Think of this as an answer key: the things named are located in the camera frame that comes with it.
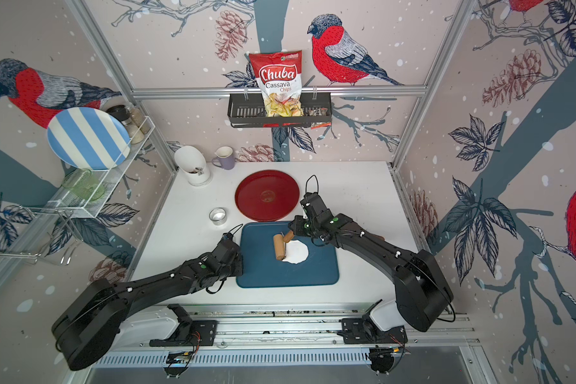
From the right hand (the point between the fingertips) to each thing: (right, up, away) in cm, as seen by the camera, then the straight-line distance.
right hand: (293, 225), depth 85 cm
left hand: (-18, -13, +3) cm, 22 cm away
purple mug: (-34, +29, +30) cm, 54 cm away
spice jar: (-57, +39, +2) cm, 69 cm away
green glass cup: (-63, +16, -15) cm, 67 cm away
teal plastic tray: (-11, -15, -1) cm, 19 cm away
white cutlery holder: (-48, +26, +24) cm, 60 cm away
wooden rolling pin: (-5, -7, +5) cm, 10 cm away
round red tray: (-12, +10, +25) cm, 30 cm away
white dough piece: (+1, -11, +3) cm, 11 cm away
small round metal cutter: (-33, +1, +17) cm, 37 cm away
